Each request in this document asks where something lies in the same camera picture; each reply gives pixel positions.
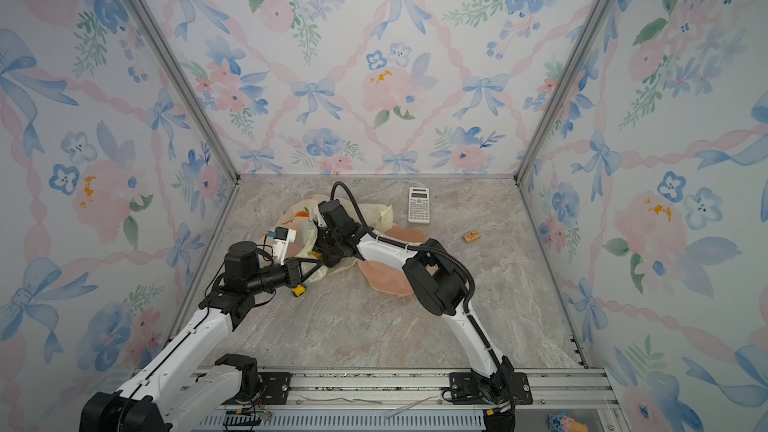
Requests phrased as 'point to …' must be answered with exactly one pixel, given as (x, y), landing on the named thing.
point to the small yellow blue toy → (299, 290)
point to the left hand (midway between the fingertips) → (321, 262)
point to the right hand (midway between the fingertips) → (291, 238)
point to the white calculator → (419, 205)
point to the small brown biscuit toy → (471, 236)
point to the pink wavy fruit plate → (389, 278)
